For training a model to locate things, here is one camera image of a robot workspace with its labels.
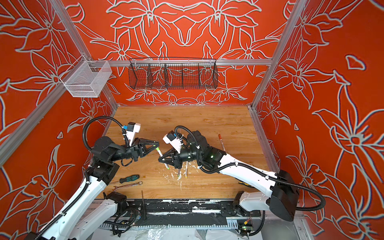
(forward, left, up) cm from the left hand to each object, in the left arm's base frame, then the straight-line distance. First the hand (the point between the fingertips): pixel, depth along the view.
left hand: (157, 146), depth 60 cm
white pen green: (-2, -1, -3) cm, 4 cm away
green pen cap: (0, 0, -1) cm, 1 cm away
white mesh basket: (+46, +55, -2) cm, 72 cm away
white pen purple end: (+21, -33, -31) cm, 50 cm away
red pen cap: (+28, -32, -32) cm, 53 cm away
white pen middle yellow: (+1, -11, -32) cm, 34 cm away
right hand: (-3, 0, -5) cm, 6 cm away
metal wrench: (-6, +15, -32) cm, 36 cm away
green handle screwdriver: (-4, +21, -31) cm, 38 cm away
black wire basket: (+58, +6, -3) cm, 58 cm away
